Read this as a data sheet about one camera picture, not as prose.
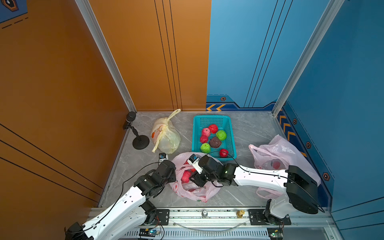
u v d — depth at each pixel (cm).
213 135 103
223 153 91
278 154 77
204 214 72
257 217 72
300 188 42
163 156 72
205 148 93
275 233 71
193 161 69
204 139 99
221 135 99
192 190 75
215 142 94
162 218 73
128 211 48
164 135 91
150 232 70
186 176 81
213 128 102
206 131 101
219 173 60
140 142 100
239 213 72
